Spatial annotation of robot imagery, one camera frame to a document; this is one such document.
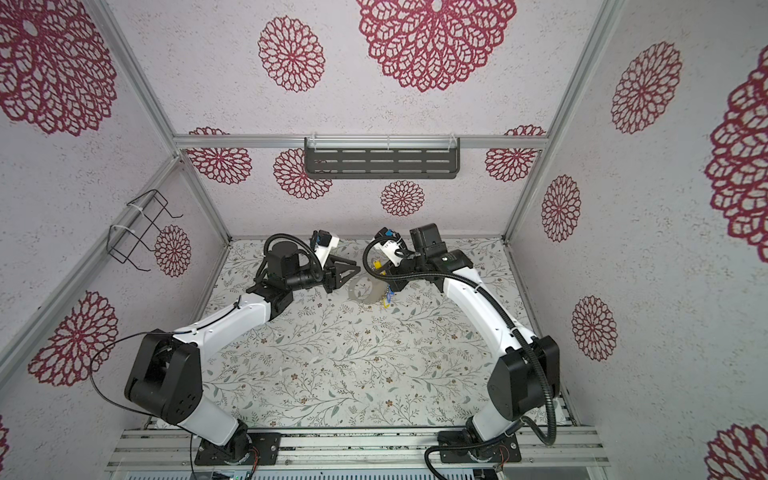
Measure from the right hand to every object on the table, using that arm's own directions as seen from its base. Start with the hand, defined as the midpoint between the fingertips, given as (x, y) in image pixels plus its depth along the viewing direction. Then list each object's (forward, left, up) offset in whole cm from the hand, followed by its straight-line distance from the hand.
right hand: (379, 267), depth 79 cm
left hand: (0, +6, -1) cm, 6 cm away
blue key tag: (0, -3, -12) cm, 12 cm away
